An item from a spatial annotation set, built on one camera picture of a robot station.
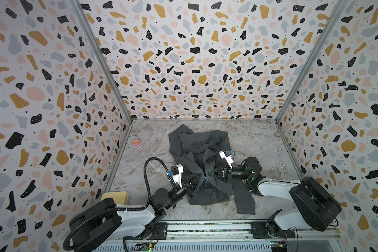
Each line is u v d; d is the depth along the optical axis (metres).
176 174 0.65
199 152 0.98
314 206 0.44
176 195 0.65
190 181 0.68
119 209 0.47
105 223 0.43
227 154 0.70
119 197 0.83
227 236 0.73
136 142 1.03
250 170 0.65
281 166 0.97
